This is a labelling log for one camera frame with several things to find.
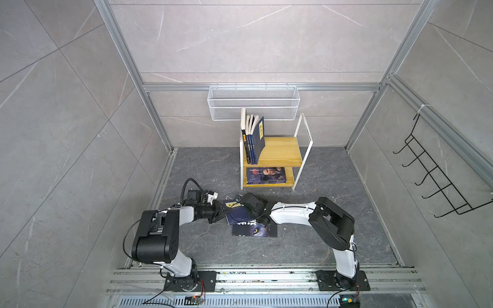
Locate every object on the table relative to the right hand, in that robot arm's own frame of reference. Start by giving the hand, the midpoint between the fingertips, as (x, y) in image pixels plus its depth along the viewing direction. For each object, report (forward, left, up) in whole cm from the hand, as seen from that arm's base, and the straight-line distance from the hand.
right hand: (257, 201), depth 94 cm
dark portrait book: (+9, -5, +6) cm, 12 cm away
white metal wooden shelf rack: (+18, -11, +6) cm, 22 cm away
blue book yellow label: (+16, -1, +27) cm, 31 cm away
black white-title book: (-14, +2, 0) cm, 14 cm away
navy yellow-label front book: (-7, +10, +3) cm, 12 cm away
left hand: (-5, +12, +3) cm, 13 cm away
